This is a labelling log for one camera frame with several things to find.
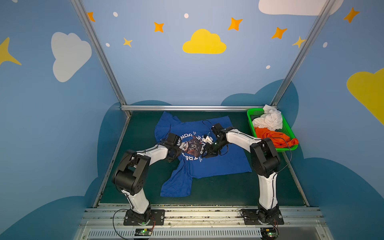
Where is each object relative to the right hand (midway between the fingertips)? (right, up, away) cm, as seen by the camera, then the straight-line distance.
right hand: (205, 155), depth 92 cm
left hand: (-15, +1, +5) cm, 16 cm away
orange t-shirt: (+47, +10, +3) cm, 48 cm away
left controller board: (-32, -34, -21) cm, 51 cm away
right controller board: (+29, -34, -21) cm, 50 cm away
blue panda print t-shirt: (-17, -13, -5) cm, 22 cm away
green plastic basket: (+58, +16, +12) cm, 62 cm away
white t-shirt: (+48, +23, +12) cm, 55 cm away
